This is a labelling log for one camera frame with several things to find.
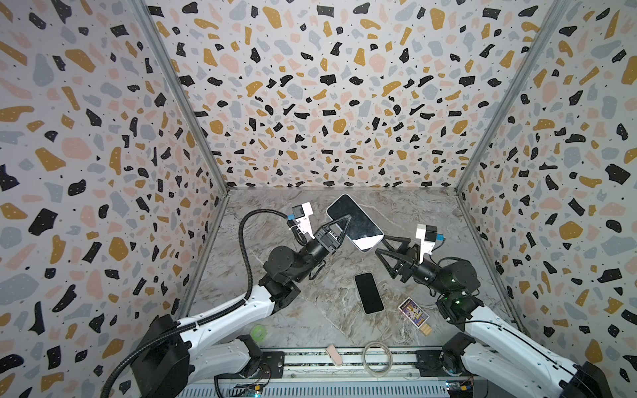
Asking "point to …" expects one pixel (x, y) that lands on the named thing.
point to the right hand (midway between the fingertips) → (383, 249)
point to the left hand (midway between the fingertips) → (353, 220)
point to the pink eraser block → (334, 356)
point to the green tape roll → (259, 332)
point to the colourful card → (415, 313)
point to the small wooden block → (425, 328)
